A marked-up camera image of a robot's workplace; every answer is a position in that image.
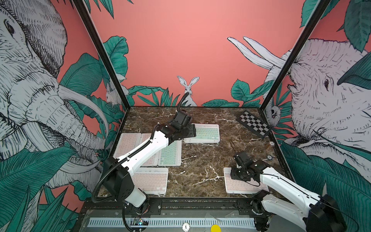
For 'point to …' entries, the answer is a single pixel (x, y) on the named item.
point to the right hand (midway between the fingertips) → (231, 172)
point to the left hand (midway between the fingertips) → (194, 129)
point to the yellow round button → (215, 228)
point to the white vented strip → (175, 222)
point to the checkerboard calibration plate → (254, 124)
